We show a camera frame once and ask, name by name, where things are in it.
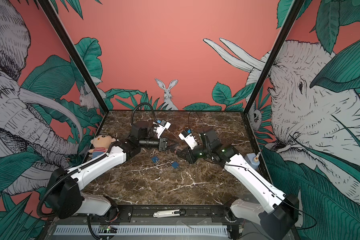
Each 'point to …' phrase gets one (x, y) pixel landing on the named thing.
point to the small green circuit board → (107, 229)
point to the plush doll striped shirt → (101, 143)
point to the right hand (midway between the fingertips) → (178, 153)
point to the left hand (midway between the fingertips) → (178, 143)
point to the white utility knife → (169, 213)
